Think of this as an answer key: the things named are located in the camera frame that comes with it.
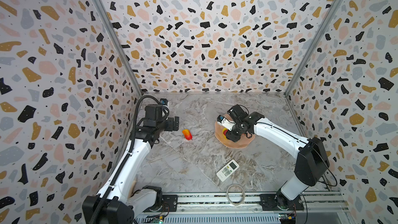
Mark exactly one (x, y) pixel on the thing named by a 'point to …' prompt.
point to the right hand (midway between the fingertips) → (227, 130)
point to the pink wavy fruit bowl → (244, 140)
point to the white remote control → (228, 170)
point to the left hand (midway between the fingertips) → (169, 115)
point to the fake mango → (187, 134)
